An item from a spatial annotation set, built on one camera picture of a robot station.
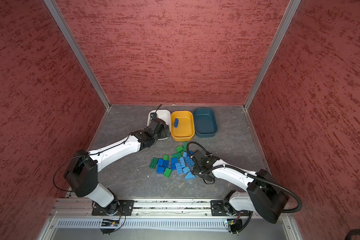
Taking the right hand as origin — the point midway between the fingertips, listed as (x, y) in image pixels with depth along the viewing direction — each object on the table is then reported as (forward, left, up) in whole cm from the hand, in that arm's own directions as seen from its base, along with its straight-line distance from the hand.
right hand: (198, 177), depth 84 cm
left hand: (+23, +21, +14) cm, 35 cm away
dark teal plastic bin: (+39, -9, +2) cm, 40 cm away
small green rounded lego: (+12, +19, +2) cm, 23 cm away
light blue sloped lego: (0, +5, +2) cm, 5 cm away
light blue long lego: (+10, +5, +1) cm, 12 cm away
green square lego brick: (+18, +11, +2) cm, 21 cm away
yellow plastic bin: (+38, +9, 0) cm, 39 cm away
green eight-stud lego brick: (+14, +12, +1) cm, 18 cm away
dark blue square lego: (+5, +23, 0) cm, 23 cm away
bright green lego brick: (+2, +18, +3) cm, 18 cm away
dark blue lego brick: (+40, +13, +1) cm, 42 cm away
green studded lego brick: (+21, +7, +1) cm, 22 cm away
